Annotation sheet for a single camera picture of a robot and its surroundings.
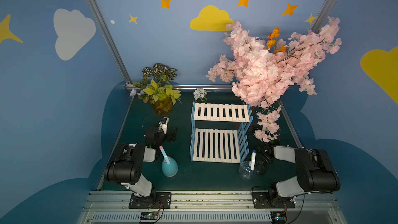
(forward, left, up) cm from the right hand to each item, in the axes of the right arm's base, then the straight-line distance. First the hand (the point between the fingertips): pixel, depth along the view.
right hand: (264, 125), depth 95 cm
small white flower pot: (+18, +42, +6) cm, 46 cm away
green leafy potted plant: (+10, +67, +19) cm, 70 cm away
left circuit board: (-50, +62, -6) cm, 80 cm away
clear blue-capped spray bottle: (-28, +15, +1) cm, 32 cm away
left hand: (-4, +60, +2) cm, 60 cm away
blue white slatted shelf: (-4, +28, -5) cm, 29 cm away
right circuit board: (-46, 0, -8) cm, 47 cm away
